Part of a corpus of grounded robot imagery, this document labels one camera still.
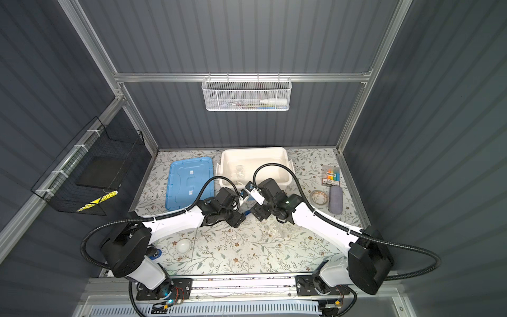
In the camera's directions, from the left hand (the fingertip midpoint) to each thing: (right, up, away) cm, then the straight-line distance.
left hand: (239, 212), depth 89 cm
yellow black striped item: (-46, +9, -23) cm, 52 cm away
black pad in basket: (-49, +18, -18) cm, 55 cm away
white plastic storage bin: (+5, +25, +14) cm, 29 cm away
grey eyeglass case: (+47, +4, +7) cm, 47 cm away
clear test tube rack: (+21, -8, 0) cm, 23 cm away
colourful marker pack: (+48, +16, +17) cm, 53 cm away
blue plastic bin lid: (-31, +13, +17) cm, 38 cm away
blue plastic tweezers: (+3, -1, +4) cm, 5 cm away
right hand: (+10, +6, -5) cm, 13 cm away
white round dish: (-23, -13, -6) cm, 27 cm away
